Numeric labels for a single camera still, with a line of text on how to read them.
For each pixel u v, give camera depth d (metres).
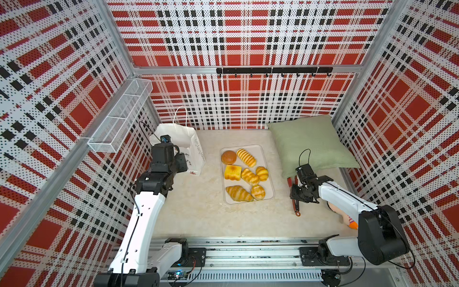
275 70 0.90
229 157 1.04
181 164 0.66
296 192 0.79
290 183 0.94
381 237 0.42
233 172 0.96
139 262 0.37
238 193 0.88
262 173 0.97
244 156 1.04
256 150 1.11
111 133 0.93
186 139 0.91
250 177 0.95
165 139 0.62
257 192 0.88
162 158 0.52
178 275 0.69
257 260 0.73
